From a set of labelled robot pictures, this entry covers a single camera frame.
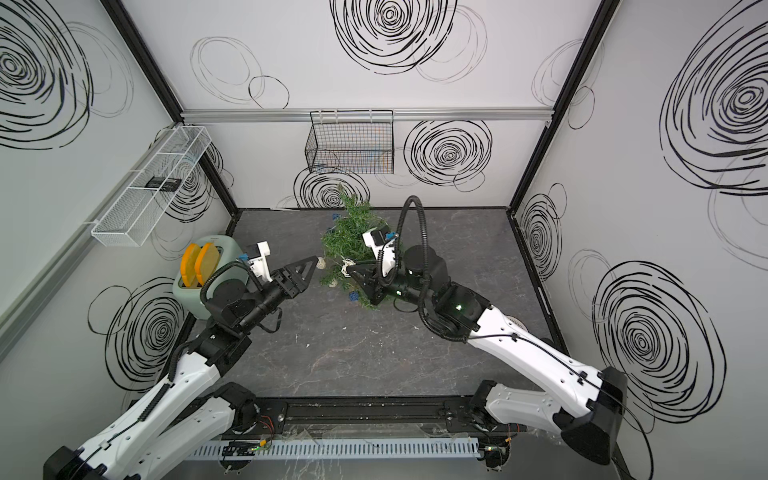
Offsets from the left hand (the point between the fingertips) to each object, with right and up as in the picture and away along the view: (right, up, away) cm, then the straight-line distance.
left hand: (311, 262), depth 69 cm
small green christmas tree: (+7, +5, +3) cm, 9 cm away
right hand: (+10, -1, -7) cm, 12 cm away
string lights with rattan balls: (+9, +1, -7) cm, 12 cm away
